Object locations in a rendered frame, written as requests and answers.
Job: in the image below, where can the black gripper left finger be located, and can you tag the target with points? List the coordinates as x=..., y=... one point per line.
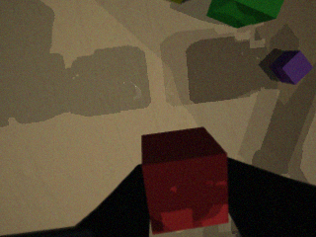
x=123, y=213

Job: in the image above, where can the red block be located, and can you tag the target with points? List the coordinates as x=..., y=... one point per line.
x=185, y=177

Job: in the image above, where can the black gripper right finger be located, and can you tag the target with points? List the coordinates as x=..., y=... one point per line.
x=265, y=204

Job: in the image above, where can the purple cube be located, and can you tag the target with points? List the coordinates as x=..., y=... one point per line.
x=291, y=67

